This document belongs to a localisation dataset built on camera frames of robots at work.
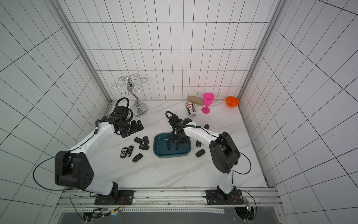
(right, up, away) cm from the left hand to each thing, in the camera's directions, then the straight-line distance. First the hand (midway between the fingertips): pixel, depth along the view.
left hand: (136, 132), depth 86 cm
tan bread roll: (+41, +23, +32) cm, 57 cm away
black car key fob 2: (+4, -7, +9) cm, 12 cm away
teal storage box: (+14, -11, +6) cm, 19 cm away
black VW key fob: (+40, -9, +7) cm, 42 cm away
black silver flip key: (-5, -12, +4) cm, 14 cm away
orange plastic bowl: (+72, +21, +30) cm, 81 cm away
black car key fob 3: (+3, -11, +5) cm, 12 cm away
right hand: (+25, -5, +4) cm, 26 cm away
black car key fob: (-1, -7, +9) cm, 11 cm away
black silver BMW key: (-9, -13, +2) cm, 16 cm away
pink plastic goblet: (+49, +23, +15) cm, 56 cm away
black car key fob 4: (0, -16, +1) cm, 16 cm away
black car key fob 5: (+41, -14, +2) cm, 43 cm away
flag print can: (+36, +16, +24) cm, 46 cm away
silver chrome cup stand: (-4, +32, +7) cm, 33 cm away
